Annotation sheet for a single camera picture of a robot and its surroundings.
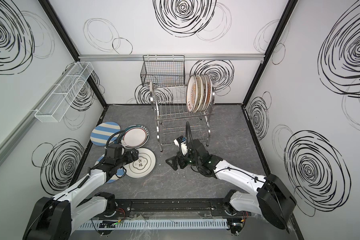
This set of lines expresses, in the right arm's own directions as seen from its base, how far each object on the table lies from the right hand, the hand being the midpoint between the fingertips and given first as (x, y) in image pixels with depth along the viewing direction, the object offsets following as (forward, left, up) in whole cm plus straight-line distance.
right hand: (170, 159), depth 76 cm
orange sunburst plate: (+33, -11, +16) cm, 38 cm away
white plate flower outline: (+1, +17, -13) cm, 22 cm away
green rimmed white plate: (+24, +28, -16) cm, 40 cm away
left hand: (+8, +23, -9) cm, 26 cm away
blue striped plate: (+24, +51, -14) cm, 58 cm away
